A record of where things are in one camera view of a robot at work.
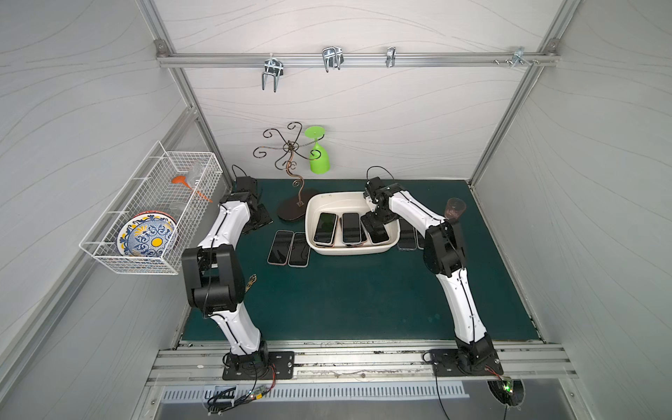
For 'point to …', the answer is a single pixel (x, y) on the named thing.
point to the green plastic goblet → (319, 161)
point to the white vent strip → (313, 393)
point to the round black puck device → (510, 391)
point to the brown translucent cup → (455, 206)
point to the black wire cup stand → (291, 146)
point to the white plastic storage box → (337, 202)
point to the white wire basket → (150, 189)
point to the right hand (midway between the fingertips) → (378, 220)
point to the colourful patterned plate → (146, 235)
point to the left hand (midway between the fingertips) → (261, 222)
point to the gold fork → (251, 281)
